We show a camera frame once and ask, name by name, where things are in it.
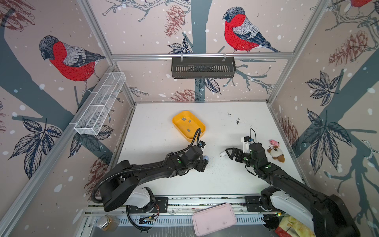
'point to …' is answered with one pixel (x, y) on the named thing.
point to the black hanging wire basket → (192, 67)
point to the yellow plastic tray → (186, 124)
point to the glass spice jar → (108, 222)
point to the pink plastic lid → (213, 219)
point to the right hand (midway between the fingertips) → (230, 152)
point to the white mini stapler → (223, 153)
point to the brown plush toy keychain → (276, 152)
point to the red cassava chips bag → (289, 226)
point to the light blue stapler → (206, 157)
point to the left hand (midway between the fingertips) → (203, 160)
